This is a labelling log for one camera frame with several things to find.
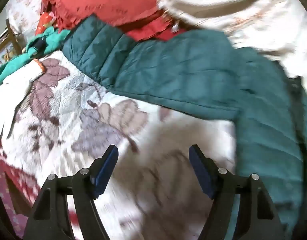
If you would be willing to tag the red fleece garment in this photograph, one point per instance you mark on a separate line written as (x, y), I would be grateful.
(106, 2)

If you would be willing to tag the red printed cloth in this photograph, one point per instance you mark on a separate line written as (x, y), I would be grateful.
(44, 20)

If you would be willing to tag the wooden frame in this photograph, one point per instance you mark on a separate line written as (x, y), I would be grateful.
(12, 36)

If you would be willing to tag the white glove with orange cuff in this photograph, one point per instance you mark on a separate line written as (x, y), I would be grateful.
(11, 97)

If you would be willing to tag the green quilted jacket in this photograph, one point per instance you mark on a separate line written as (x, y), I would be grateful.
(181, 75)

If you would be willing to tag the white floral pillow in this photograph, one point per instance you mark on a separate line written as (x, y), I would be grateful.
(24, 7)

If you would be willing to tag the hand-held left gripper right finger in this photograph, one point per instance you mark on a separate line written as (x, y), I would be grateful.
(201, 170)

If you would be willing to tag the teal cloth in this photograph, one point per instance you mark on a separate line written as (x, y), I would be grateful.
(52, 38)

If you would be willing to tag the floral fleece blanket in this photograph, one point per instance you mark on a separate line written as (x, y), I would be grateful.
(76, 120)

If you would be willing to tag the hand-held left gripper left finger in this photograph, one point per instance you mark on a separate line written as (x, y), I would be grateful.
(106, 170)

